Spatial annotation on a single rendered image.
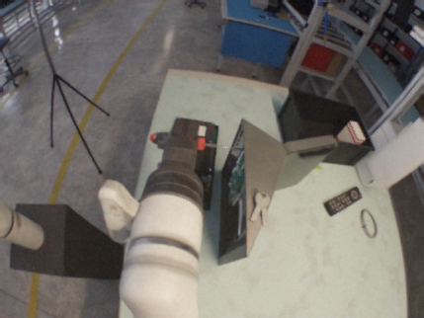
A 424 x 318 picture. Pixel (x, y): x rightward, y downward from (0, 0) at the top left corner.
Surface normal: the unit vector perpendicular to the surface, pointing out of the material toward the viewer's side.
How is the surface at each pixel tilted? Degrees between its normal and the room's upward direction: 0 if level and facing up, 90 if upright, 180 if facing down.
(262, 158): 0
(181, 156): 3
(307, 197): 0
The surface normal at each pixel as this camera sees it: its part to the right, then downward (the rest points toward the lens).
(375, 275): 0.15, -0.53
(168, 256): 0.33, -0.78
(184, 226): 0.58, -0.59
